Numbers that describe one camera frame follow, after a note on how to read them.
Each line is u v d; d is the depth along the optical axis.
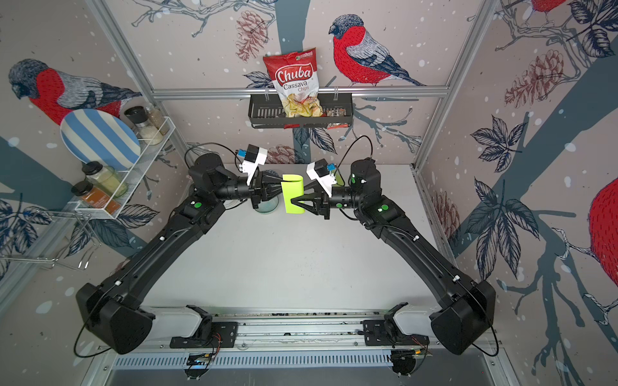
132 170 0.71
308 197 0.58
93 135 0.70
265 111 0.95
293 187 0.58
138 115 0.79
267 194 0.58
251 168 0.54
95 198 0.62
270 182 0.57
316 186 0.60
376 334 0.73
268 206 1.05
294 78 0.80
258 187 0.54
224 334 0.73
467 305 0.38
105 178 0.65
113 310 0.38
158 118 0.86
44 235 0.57
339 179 0.55
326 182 0.55
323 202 0.55
